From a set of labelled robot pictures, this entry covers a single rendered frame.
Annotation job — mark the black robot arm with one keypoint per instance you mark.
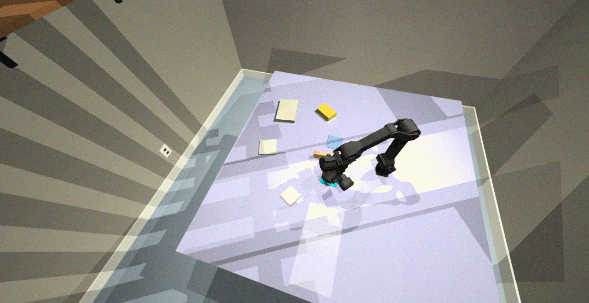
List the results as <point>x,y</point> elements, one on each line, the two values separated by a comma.
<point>350,151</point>

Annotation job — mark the tan wooden flat bar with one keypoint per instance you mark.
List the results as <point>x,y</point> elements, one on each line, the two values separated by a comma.
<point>318,154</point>

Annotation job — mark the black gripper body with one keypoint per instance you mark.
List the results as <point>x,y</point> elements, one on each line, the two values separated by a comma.
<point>345,182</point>

